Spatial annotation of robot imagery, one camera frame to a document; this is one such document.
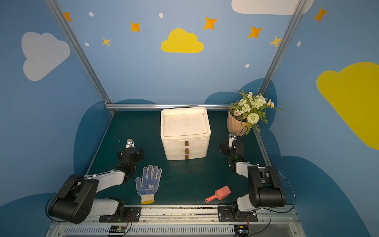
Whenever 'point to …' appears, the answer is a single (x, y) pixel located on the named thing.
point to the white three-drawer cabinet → (185, 133)
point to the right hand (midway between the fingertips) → (232, 141)
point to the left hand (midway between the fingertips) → (131, 147)
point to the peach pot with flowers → (248, 111)
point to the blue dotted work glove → (151, 180)
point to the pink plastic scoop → (219, 194)
